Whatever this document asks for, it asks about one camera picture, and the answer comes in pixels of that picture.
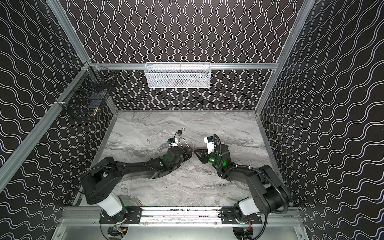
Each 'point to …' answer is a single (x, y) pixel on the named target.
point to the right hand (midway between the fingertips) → (197, 151)
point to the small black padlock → (180, 131)
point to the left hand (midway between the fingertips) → (196, 152)
